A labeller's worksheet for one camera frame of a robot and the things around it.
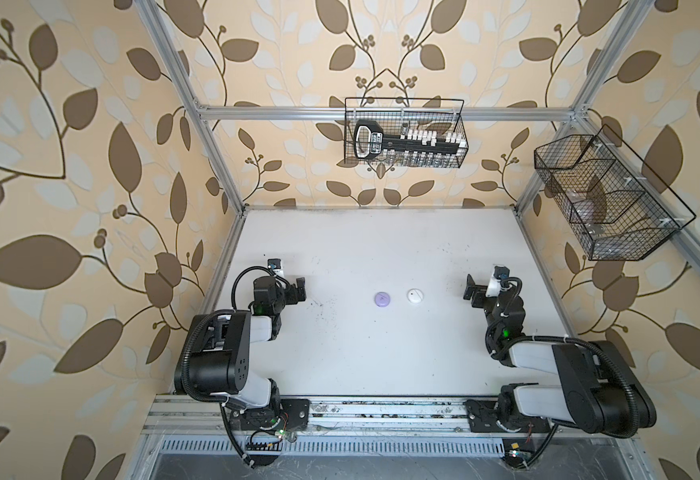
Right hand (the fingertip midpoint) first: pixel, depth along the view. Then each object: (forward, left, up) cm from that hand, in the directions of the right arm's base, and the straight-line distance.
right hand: (488, 280), depth 89 cm
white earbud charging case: (0, +21, -8) cm, 22 cm away
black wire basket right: (+5, -25, +25) cm, 36 cm away
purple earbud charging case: (-1, +31, -8) cm, 33 cm away
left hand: (+6, +61, -4) cm, 61 cm away
